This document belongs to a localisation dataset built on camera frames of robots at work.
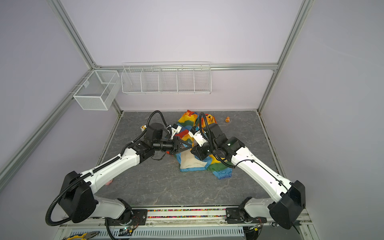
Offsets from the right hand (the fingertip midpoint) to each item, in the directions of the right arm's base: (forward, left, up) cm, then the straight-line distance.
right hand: (193, 151), depth 74 cm
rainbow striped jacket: (0, +6, +3) cm, 6 cm away
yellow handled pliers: (-34, +50, -19) cm, 63 cm away
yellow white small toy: (+29, +38, -18) cm, 51 cm away
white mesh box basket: (+43, +64, +6) cm, 77 cm away
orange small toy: (+38, -24, -19) cm, 49 cm away
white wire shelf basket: (+50, +19, +10) cm, 54 cm away
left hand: (-1, +1, +3) cm, 3 cm away
